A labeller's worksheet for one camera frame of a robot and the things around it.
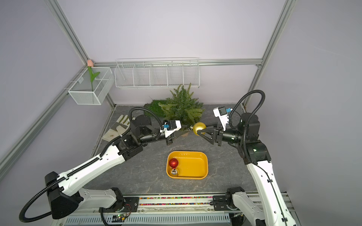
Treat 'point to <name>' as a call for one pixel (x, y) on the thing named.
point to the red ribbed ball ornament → (173, 163)
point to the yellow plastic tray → (192, 165)
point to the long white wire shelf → (157, 72)
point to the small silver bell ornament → (173, 172)
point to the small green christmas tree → (182, 107)
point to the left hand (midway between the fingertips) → (186, 128)
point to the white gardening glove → (120, 127)
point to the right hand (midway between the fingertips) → (199, 130)
